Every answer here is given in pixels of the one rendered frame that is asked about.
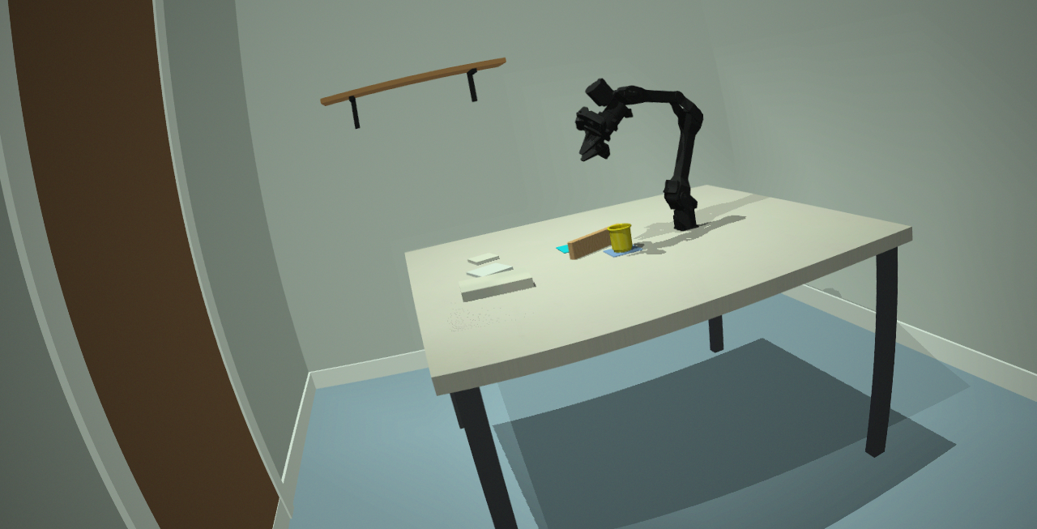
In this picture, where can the yellow cup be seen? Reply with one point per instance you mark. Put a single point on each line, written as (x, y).
(620, 236)

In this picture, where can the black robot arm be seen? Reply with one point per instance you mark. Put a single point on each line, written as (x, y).
(677, 191)

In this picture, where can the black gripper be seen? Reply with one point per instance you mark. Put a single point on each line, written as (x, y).
(603, 124)

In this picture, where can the brown wooden plank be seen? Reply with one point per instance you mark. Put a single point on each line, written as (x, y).
(588, 244)

